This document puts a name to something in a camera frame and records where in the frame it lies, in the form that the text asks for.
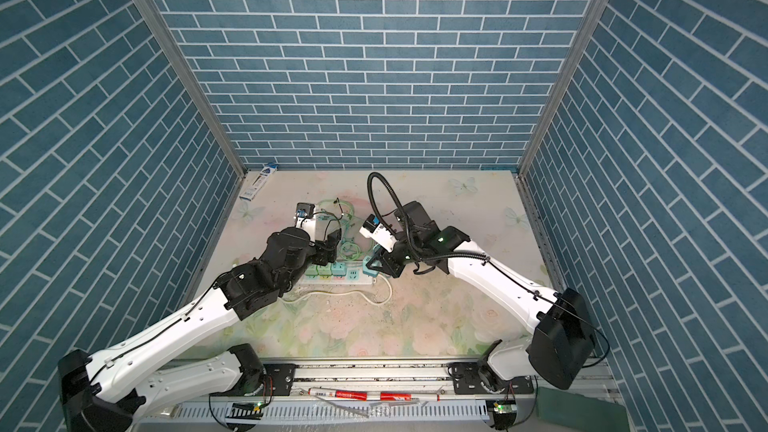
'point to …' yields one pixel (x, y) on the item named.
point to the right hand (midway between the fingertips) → (369, 257)
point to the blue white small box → (251, 190)
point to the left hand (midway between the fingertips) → (328, 230)
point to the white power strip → (354, 275)
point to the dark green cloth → (560, 410)
